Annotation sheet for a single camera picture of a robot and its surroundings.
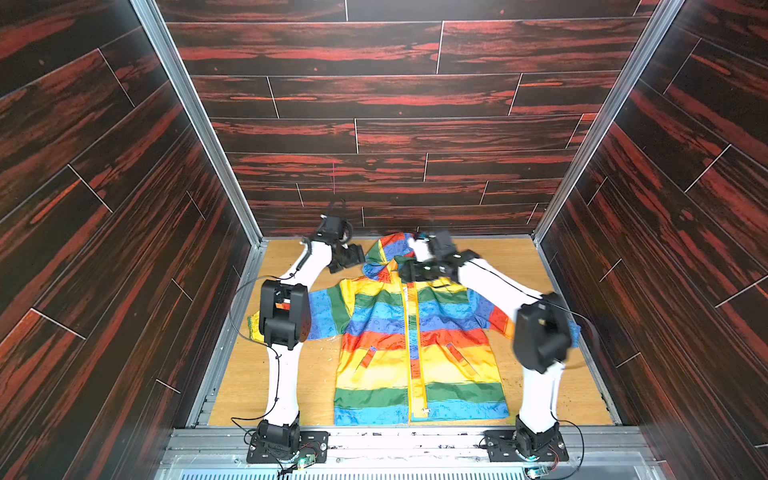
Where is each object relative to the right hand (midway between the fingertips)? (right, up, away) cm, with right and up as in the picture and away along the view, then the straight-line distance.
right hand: (411, 269), depth 95 cm
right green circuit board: (+28, -48, -25) cm, 61 cm away
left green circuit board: (-27, -45, -25) cm, 58 cm away
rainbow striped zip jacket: (0, -25, -4) cm, 25 cm away
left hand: (-17, +3, +7) cm, 19 cm away
